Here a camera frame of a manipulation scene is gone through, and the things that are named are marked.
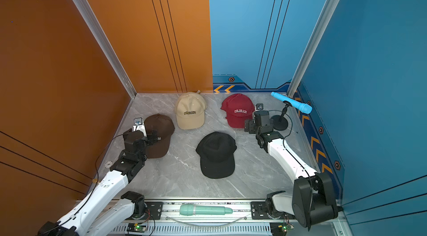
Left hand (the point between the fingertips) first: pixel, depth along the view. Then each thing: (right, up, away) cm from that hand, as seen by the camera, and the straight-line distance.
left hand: (143, 126), depth 81 cm
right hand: (+57, +2, +7) cm, 58 cm away
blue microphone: (+79, +9, 0) cm, 80 cm away
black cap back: (+36, -12, +1) cm, 38 cm away
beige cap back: (+20, +8, +19) cm, 29 cm away
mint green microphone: (+25, -35, -10) cm, 44 cm away
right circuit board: (+63, -43, -10) cm, 77 cm away
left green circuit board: (+3, -43, -10) cm, 44 cm away
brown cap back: (+8, -2, +9) cm, 12 cm away
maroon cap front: (+49, +9, +20) cm, 54 cm away
